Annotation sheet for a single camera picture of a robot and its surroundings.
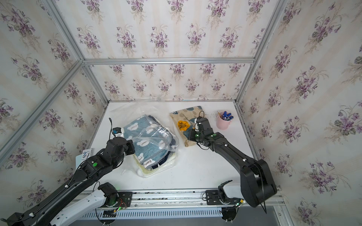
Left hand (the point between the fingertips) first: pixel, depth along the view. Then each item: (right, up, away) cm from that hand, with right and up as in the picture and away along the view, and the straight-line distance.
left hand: (135, 142), depth 76 cm
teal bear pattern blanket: (+9, 0, +3) cm, 9 cm away
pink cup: (+54, +12, +18) cm, 58 cm away
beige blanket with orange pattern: (+27, +10, +28) cm, 40 cm away
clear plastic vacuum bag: (-18, +17, +34) cm, 42 cm away
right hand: (+31, +3, +10) cm, 33 cm away
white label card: (-34, -9, +10) cm, 36 cm away
